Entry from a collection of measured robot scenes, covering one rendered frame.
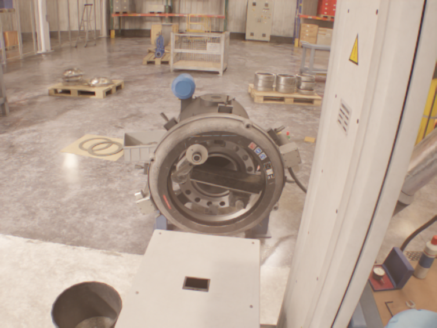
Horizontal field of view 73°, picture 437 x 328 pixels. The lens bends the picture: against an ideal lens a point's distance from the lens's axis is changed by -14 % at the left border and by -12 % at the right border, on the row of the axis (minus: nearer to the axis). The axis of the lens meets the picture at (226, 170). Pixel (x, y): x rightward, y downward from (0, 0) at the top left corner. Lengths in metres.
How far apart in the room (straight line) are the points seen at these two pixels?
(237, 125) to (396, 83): 1.32
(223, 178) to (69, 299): 0.98
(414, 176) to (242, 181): 1.01
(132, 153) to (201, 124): 1.86
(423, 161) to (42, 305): 1.97
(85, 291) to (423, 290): 1.56
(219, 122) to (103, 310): 1.10
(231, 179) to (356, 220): 1.32
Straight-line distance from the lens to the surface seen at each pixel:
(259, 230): 2.44
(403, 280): 1.60
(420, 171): 1.03
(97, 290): 1.66
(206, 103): 2.19
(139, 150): 3.45
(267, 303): 2.01
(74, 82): 6.52
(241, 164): 1.90
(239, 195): 1.78
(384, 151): 0.46
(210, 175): 1.76
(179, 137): 1.70
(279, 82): 5.99
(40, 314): 2.08
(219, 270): 0.95
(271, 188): 1.86
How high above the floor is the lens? 1.51
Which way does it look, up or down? 27 degrees down
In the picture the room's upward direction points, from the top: 4 degrees clockwise
